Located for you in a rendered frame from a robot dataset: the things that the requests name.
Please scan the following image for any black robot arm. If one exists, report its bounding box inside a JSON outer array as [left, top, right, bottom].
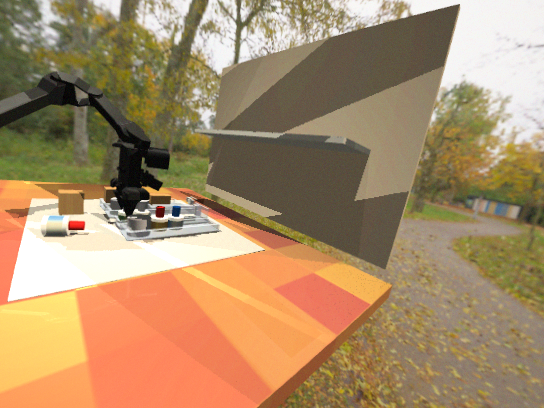
[[0, 71, 170, 191]]

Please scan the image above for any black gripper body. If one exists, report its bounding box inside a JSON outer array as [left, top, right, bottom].
[[110, 164, 150, 200]]

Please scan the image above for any brown cube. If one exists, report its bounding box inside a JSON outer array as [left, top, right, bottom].
[[58, 190, 85, 216]]

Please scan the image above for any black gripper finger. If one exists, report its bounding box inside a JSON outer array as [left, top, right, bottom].
[[112, 189, 123, 210], [119, 196, 141, 218]]

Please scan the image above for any brown rectangular block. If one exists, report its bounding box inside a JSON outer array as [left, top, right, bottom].
[[103, 187, 116, 203], [149, 193, 171, 205]]

